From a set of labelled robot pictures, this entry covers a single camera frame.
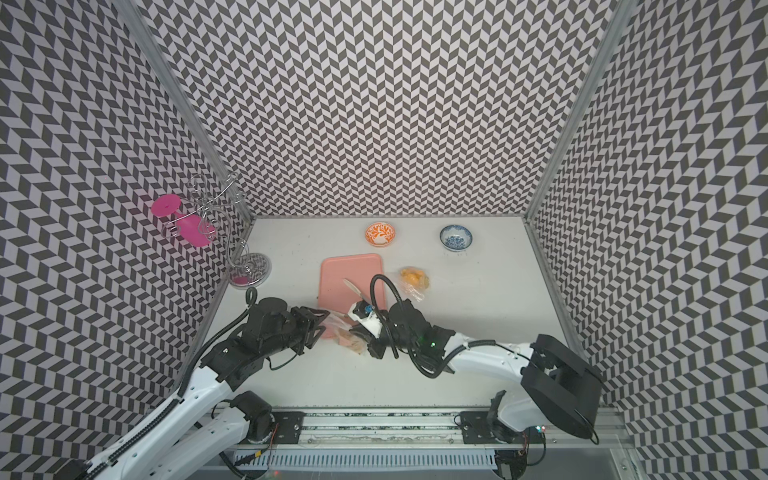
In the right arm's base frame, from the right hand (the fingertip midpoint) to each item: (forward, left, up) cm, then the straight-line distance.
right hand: (355, 332), depth 76 cm
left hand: (+3, +6, +2) cm, 7 cm away
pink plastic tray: (+17, +10, -12) cm, 24 cm away
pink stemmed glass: (+29, +51, +8) cm, 59 cm away
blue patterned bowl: (+40, -32, -10) cm, 52 cm away
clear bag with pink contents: (+1, +5, +1) cm, 5 cm away
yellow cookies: (+21, -16, -7) cm, 28 cm away
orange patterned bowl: (+43, -4, -11) cm, 44 cm away
